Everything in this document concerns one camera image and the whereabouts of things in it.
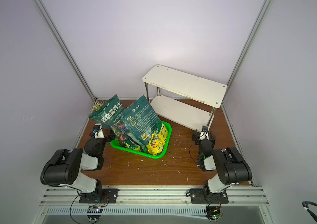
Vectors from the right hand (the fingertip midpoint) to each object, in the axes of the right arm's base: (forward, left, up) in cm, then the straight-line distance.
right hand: (206, 129), depth 88 cm
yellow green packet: (-14, +47, +4) cm, 49 cm away
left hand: (-1, +64, +4) cm, 64 cm away
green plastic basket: (-18, +30, -1) cm, 35 cm away
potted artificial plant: (+10, +72, +11) cm, 73 cm away
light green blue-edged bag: (-5, +53, +8) cm, 54 cm away
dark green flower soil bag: (+3, +60, +13) cm, 62 cm away
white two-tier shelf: (+5, +11, +23) cm, 26 cm away
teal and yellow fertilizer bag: (-2, +42, +10) cm, 43 cm away
